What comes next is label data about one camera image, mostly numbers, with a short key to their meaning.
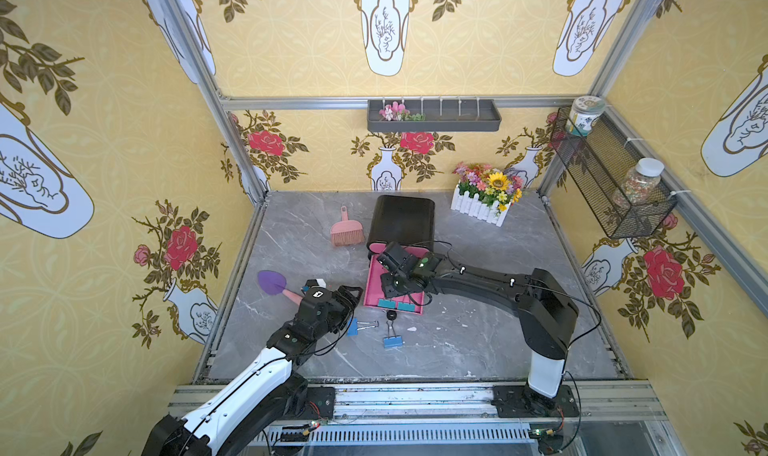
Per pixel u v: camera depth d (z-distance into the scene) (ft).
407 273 2.15
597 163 2.97
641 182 2.14
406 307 2.81
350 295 2.45
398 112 2.88
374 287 2.90
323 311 2.11
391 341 2.74
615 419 2.51
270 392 1.78
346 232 3.51
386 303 2.87
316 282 2.61
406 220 3.00
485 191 3.29
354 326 2.86
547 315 1.54
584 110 2.79
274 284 3.14
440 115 3.03
